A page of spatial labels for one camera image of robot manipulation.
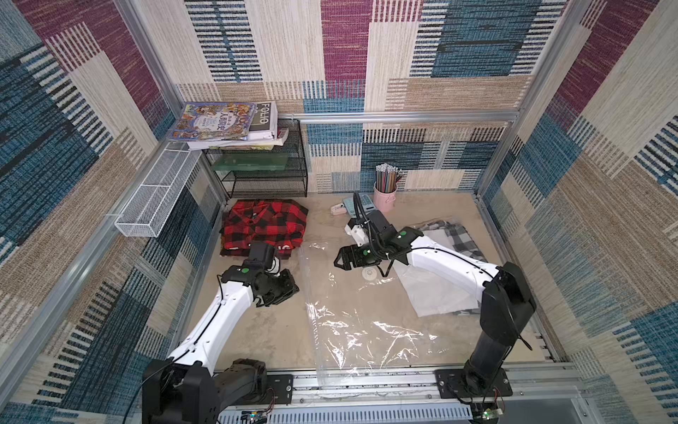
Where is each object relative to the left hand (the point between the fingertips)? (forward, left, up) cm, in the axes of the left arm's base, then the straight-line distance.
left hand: (297, 287), depth 81 cm
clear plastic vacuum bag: (-6, -33, -12) cm, 35 cm away
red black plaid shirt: (+29, +11, -3) cm, 31 cm away
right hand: (+7, -14, +4) cm, 16 cm away
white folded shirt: (+1, -44, -10) cm, 45 cm away
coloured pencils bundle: (+45, -32, +4) cm, 56 cm away
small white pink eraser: (+38, -13, -7) cm, 41 cm away
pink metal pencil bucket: (+40, -31, -4) cm, 51 cm away
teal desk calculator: (+43, -25, -8) cm, 50 cm away
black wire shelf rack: (+53, +13, +1) cm, 55 cm away
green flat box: (+40, +17, +17) cm, 47 cm away
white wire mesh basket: (+26, +52, +8) cm, 59 cm away
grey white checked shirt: (+23, -59, -7) cm, 64 cm away
